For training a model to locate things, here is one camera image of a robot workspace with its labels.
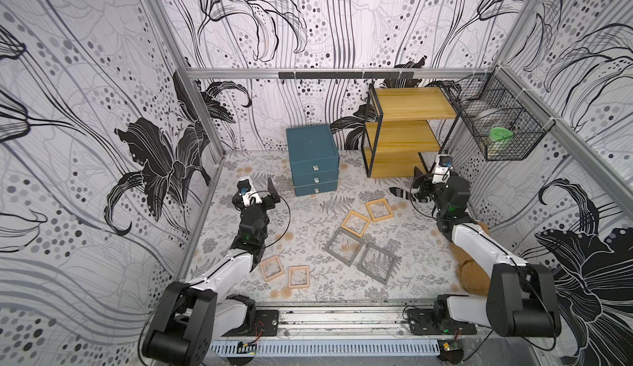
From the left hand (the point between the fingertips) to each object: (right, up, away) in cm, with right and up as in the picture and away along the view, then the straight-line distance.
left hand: (262, 185), depth 83 cm
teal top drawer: (+18, +7, +7) cm, 20 cm away
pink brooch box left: (+3, -29, +2) cm, 29 cm away
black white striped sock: (+54, -4, +17) cm, 57 cm away
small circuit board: (-1, -48, -11) cm, 49 cm away
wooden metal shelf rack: (+56, +25, +23) cm, 66 cm away
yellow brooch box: (+43, -12, +15) cm, 47 cm away
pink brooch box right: (+12, -31, 0) cm, 34 cm away
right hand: (+59, +7, +2) cm, 60 cm away
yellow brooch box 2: (+33, -12, +14) cm, 38 cm away
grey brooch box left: (+29, -23, +6) cm, 37 cm away
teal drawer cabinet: (+17, +16, +10) cm, 25 cm away
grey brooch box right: (+40, -28, +2) cm, 49 cm away
